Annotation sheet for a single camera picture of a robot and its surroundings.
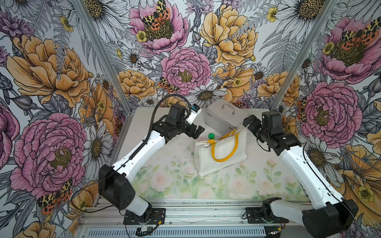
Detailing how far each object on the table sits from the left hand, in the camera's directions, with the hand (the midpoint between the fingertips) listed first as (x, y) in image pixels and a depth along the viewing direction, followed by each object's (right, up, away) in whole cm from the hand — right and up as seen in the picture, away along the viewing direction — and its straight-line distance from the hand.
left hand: (195, 128), depth 79 cm
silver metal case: (+19, +8, +21) cm, 29 cm away
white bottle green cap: (+10, -5, +15) cm, 19 cm away
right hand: (+27, +1, -1) cm, 27 cm away
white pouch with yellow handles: (+9, -14, +1) cm, 17 cm away
